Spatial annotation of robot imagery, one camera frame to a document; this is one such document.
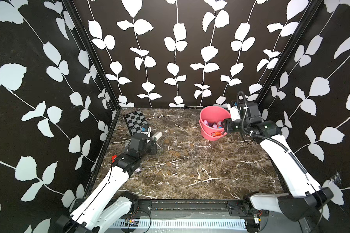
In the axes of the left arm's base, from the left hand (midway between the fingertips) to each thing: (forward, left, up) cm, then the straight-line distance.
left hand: (155, 139), depth 78 cm
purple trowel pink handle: (+14, -31, -3) cm, 34 cm away
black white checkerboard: (+28, +19, -17) cm, 38 cm away
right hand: (+4, -36, +10) cm, 38 cm away
